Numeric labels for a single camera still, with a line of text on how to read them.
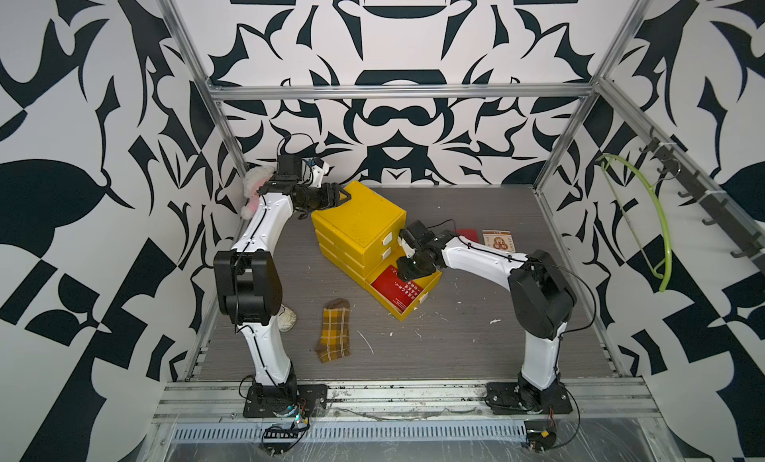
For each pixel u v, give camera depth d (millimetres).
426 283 874
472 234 1081
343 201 855
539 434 705
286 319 848
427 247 691
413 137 1077
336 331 850
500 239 1049
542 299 499
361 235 794
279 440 714
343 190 861
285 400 667
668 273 661
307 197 765
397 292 918
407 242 778
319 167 829
